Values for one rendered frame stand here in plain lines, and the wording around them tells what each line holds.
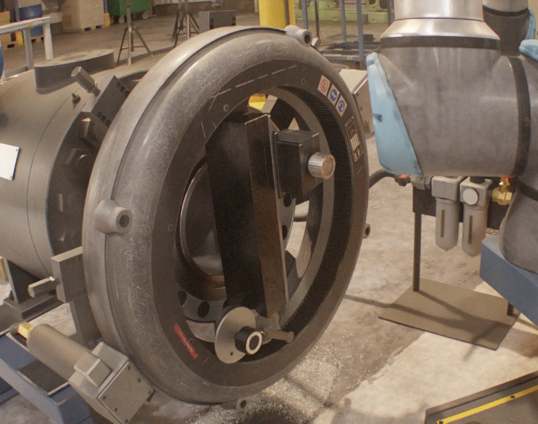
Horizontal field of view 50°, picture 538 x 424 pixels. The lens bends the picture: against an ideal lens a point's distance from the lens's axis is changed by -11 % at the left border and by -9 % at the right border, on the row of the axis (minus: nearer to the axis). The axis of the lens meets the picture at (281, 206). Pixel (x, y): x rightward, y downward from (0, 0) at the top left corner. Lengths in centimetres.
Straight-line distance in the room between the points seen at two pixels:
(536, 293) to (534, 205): 11
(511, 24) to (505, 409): 68
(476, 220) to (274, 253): 84
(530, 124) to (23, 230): 107
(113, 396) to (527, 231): 70
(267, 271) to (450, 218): 86
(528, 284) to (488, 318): 126
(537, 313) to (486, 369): 105
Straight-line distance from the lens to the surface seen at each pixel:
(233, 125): 108
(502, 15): 102
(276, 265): 120
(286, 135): 115
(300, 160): 110
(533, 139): 72
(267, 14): 483
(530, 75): 74
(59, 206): 128
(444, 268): 235
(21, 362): 160
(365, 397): 171
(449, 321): 202
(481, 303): 212
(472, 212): 186
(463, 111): 70
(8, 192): 144
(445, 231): 193
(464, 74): 70
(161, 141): 96
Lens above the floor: 108
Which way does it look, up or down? 22 degrees down
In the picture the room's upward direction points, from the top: 4 degrees counter-clockwise
